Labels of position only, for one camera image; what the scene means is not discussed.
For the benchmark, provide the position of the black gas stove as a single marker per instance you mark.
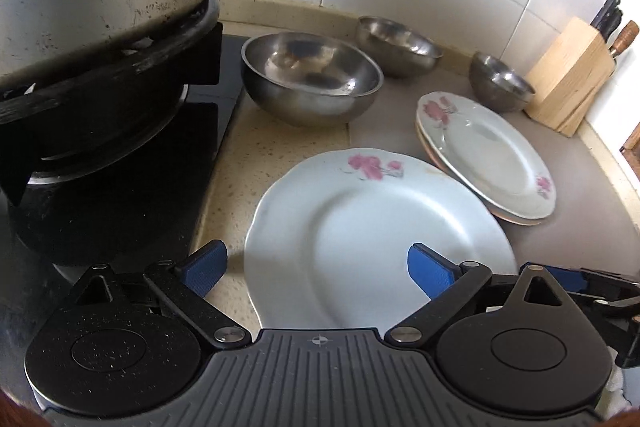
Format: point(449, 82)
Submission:
point(107, 159)

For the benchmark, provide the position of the steel bowl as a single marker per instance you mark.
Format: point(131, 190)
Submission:
point(309, 80)
point(497, 86)
point(400, 51)

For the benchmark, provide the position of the wooden window frame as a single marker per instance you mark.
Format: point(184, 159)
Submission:
point(631, 151)

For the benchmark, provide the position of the steel bowl by knife block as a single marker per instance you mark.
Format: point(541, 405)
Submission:
point(497, 86)

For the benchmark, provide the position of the wooden knife block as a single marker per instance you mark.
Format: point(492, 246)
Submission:
point(568, 77)

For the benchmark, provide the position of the white plate with multicolour flowers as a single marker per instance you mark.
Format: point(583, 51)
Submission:
point(497, 212)

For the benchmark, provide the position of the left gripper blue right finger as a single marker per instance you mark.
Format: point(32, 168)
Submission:
point(431, 271)

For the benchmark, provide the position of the large white floral plate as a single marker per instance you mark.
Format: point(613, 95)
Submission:
point(488, 154)

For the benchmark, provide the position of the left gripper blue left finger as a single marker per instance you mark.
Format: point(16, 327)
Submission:
point(202, 270)

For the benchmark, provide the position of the black knife handle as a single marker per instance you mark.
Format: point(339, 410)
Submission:
point(611, 23)
point(608, 7)

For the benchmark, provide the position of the brown wooden knife handle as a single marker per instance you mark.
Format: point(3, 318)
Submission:
point(624, 39)

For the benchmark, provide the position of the small white floral plate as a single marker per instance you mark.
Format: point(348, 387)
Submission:
point(329, 241)

